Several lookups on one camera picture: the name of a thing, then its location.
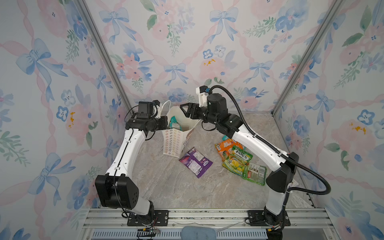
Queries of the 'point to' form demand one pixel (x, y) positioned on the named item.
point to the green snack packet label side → (255, 173)
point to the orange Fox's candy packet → (226, 145)
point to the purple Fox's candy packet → (197, 163)
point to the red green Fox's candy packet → (174, 124)
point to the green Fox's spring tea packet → (238, 161)
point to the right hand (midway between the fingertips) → (185, 105)
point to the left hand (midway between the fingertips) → (168, 121)
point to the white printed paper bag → (174, 141)
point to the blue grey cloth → (198, 233)
